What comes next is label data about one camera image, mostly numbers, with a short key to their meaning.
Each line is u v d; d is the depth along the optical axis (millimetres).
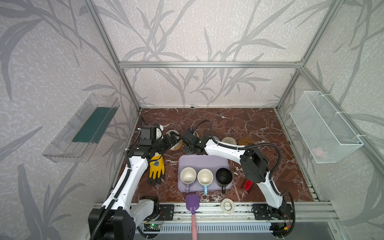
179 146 964
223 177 839
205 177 824
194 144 691
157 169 864
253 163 528
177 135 753
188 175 844
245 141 999
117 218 373
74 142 632
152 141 598
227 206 769
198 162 906
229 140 1016
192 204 767
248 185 788
